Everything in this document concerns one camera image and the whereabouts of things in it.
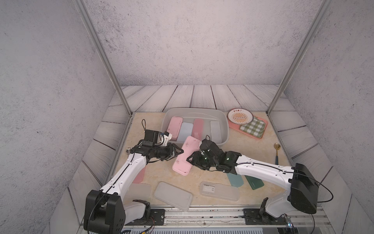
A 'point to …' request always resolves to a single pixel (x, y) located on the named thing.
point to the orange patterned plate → (240, 116)
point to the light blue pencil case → (185, 131)
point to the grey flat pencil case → (173, 195)
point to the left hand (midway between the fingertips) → (183, 153)
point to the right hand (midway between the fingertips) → (187, 162)
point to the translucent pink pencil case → (197, 128)
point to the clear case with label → (219, 190)
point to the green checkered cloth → (256, 127)
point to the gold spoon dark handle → (277, 146)
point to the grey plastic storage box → (207, 114)
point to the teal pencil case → (235, 180)
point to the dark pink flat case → (139, 178)
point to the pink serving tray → (236, 127)
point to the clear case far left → (141, 191)
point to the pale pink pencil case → (190, 146)
